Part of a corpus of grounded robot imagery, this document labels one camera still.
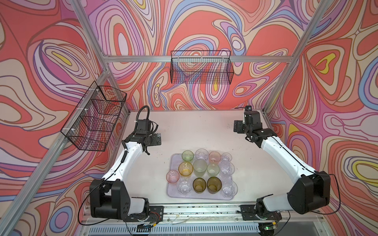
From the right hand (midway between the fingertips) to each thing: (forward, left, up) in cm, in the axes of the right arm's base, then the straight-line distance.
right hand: (243, 126), depth 84 cm
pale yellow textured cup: (-17, +26, -17) cm, 35 cm away
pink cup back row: (-10, +16, -17) cm, 26 cm away
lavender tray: (-11, +42, -18) cm, 47 cm away
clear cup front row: (-8, +24, -16) cm, 30 cm away
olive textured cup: (-26, +27, -18) cm, 42 cm away
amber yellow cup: (-17, +35, -17) cm, 42 cm away
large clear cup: (-29, +10, -20) cm, 36 cm away
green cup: (-10, +33, -15) cm, 38 cm away
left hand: (-3, +53, -5) cm, 53 cm away
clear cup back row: (-26, +35, -19) cm, 48 cm away
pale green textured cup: (-18, +18, -20) cm, 32 cm away
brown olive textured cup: (-26, +19, -19) cm, 38 cm away
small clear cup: (-11, +9, -15) cm, 21 cm away
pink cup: (-21, +42, -17) cm, 50 cm away
